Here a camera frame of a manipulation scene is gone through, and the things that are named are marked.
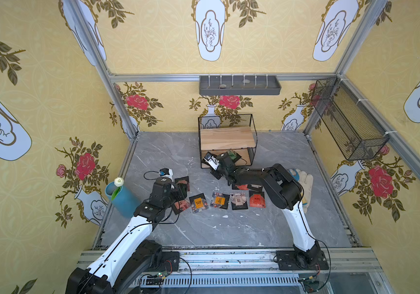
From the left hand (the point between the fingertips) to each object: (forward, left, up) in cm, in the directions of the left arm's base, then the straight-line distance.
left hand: (182, 186), depth 84 cm
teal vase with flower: (-9, +22, +5) cm, 24 cm away
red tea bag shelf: (+4, -30, -10) cm, 32 cm away
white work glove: (+6, -65, -10) cm, 66 cm away
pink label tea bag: (-5, +2, -12) cm, 13 cm away
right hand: (+18, -12, -11) cm, 24 cm away
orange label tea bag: (-3, -18, -11) cm, 21 cm away
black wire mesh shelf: (+28, -19, +5) cm, 34 cm away
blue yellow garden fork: (+8, -59, -8) cm, 60 cm away
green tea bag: (+24, -27, -9) cm, 37 cm away
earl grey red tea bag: (+9, +1, -11) cm, 14 cm away
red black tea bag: (-2, -36, -11) cm, 38 cm away
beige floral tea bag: (-3, -27, -10) cm, 29 cm away
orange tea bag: (-4, -7, -11) cm, 14 cm away
